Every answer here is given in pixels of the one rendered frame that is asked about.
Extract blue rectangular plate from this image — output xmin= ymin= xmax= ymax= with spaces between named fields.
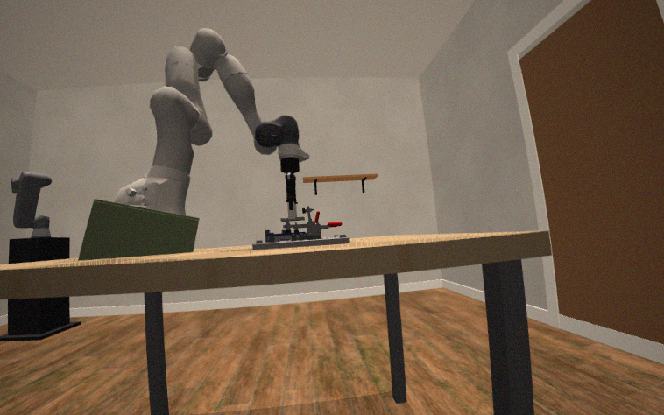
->
xmin=267 ymin=232 xmax=300 ymax=240

